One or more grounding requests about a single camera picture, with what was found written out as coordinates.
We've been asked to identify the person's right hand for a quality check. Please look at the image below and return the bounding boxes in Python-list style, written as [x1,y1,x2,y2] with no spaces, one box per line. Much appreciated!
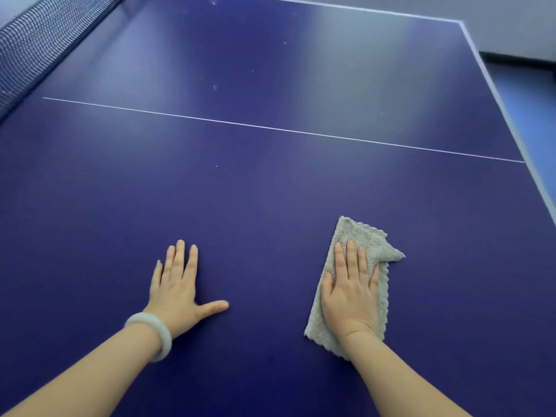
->
[320,240,381,345]

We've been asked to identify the person's left hand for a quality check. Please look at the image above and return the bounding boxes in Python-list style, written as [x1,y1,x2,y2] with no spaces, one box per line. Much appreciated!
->
[143,240,230,339]

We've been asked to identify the grey cleaning cloth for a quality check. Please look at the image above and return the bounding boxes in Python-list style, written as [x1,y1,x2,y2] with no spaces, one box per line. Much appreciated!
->
[303,215,406,361]

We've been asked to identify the person's left forearm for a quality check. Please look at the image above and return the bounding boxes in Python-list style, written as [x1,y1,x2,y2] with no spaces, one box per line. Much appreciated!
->
[0,323,162,417]

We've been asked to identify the person's right forearm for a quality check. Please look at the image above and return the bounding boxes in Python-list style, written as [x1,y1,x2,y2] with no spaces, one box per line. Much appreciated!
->
[342,328,472,417]

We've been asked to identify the white jade bangle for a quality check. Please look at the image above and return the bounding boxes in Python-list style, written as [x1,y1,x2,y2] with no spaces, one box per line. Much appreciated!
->
[124,312,173,364]

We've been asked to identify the blue table tennis table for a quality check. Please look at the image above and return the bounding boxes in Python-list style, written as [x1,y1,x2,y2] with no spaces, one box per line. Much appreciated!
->
[0,0,556,417]

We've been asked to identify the blue table net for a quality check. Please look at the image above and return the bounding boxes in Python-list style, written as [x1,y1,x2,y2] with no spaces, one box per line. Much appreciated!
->
[0,0,129,122]

